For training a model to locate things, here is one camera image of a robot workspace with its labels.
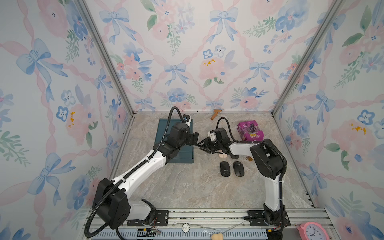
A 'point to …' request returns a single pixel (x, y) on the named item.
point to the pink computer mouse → (221, 155)
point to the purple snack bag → (250, 131)
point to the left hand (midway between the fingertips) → (190, 129)
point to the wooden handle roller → (216, 111)
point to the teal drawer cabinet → (185, 154)
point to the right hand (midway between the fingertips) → (198, 145)
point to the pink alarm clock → (313, 231)
